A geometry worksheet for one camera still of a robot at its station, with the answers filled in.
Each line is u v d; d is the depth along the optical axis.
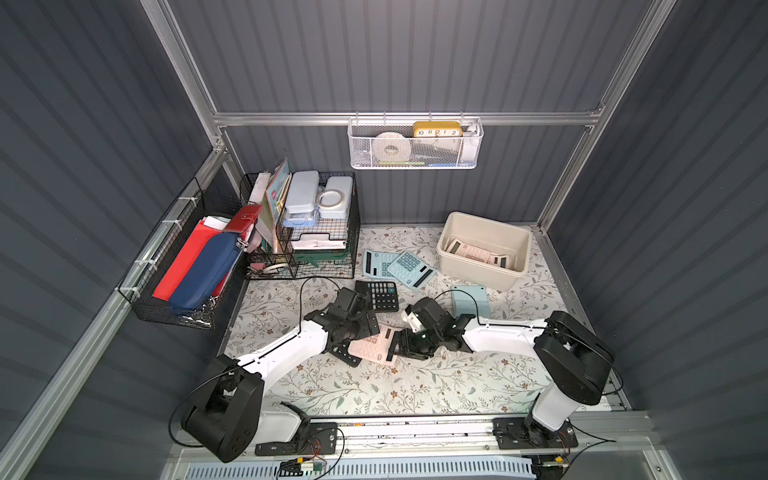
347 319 0.71
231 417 0.42
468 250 1.09
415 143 0.89
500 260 1.06
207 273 0.67
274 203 0.93
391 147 0.84
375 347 0.86
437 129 0.87
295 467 0.70
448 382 0.82
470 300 0.96
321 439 0.73
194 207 0.78
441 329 0.69
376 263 1.06
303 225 0.93
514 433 0.74
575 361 0.47
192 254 0.73
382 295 0.99
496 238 1.13
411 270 1.04
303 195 0.96
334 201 0.97
